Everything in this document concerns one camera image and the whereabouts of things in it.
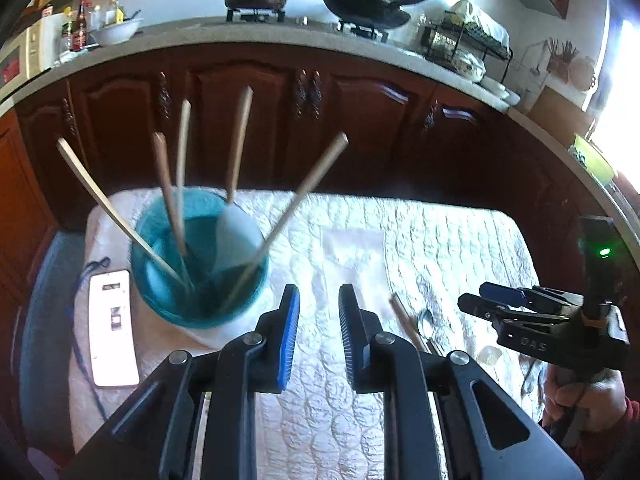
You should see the wooden chopstick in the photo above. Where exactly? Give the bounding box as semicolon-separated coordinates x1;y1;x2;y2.
153;132;188;258
390;292;428;352
176;99;191;223
56;138;186;286
226;87;254;205
220;132;349;312

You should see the metal spoon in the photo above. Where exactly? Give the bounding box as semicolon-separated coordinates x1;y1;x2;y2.
416;308;445;356

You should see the right hand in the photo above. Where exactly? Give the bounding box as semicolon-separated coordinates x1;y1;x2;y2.
541;365;627;432

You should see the white quilted cloth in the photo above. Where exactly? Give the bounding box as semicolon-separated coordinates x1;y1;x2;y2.
67;186;547;480

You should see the white floral cup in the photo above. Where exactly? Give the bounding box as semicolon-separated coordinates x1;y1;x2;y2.
130;188;269;330

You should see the white smartphone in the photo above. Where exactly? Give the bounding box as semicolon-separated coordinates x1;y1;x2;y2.
88;270;140;388

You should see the green bowl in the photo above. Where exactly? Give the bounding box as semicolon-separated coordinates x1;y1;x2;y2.
568;133;616;186

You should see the black dish rack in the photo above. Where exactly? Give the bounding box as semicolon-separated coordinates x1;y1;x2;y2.
419;0;513;82

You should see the black wok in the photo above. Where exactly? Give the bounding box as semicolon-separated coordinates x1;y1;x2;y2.
323;0;426;30

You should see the grey stone countertop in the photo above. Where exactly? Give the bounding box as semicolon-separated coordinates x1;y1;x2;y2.
0;14;640;261

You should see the white bowl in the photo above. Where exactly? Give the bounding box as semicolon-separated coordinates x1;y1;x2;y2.
91;18;143;47

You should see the yellow oil bottle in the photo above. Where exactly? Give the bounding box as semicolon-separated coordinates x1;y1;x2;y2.
105;0;125;26

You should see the brown glass bottle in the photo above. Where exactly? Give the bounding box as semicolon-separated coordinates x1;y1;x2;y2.
72;0;88;52

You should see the white microwave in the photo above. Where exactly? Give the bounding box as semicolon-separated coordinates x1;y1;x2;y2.
1;13;67;96

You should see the blue cord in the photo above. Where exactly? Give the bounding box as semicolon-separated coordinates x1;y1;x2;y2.
69;256;113;421

